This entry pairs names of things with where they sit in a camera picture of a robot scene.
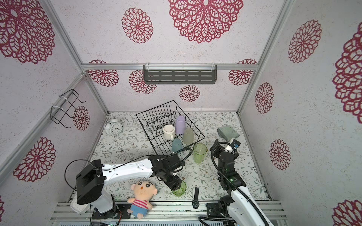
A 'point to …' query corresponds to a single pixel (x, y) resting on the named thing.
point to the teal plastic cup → (176, 144)
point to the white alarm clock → (112, 127)
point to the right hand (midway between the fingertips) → (223, 142)
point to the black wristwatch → (195, 203)
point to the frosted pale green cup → (188, 136)
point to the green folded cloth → (227, 132)
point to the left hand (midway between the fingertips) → (174, 185)
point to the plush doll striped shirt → (143, 190)
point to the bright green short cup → (181, 190)
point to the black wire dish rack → (152, 121)
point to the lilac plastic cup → (180, 125)
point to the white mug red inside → (168, 132)
